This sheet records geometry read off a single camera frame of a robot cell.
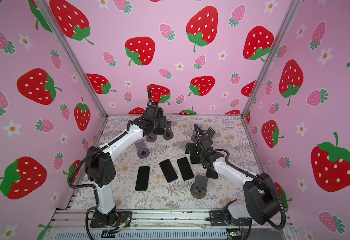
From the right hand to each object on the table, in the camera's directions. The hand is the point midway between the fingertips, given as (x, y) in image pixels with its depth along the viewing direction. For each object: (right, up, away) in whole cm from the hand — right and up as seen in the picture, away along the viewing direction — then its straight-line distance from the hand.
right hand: (192, 145), depth 88 cm
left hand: (-18, +16, +2) cm, 25 cm away
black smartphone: (-15, -16, +2) cm, 22 cm away
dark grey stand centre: (-16, +6, +20) cm, 27 cm away
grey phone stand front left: (-31, -5, +6) cm, 32 cm away
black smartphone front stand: (-4, -15, +3) cm, 16 cm away
